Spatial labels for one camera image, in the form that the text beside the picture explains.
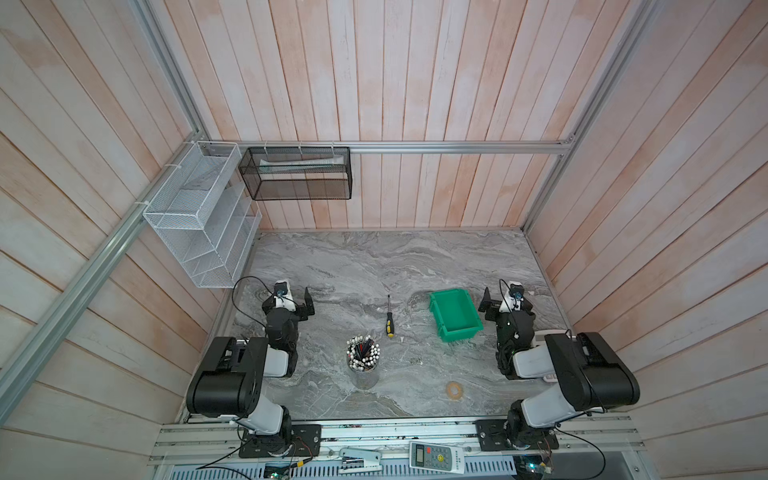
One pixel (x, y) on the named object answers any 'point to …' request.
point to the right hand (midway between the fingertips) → (505, 289)
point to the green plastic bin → (455, 314)
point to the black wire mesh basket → (298, 173)
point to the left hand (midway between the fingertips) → (295, 293)
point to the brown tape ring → (454, 390)
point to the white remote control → (441, 458)
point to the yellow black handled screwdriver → (389, 321)
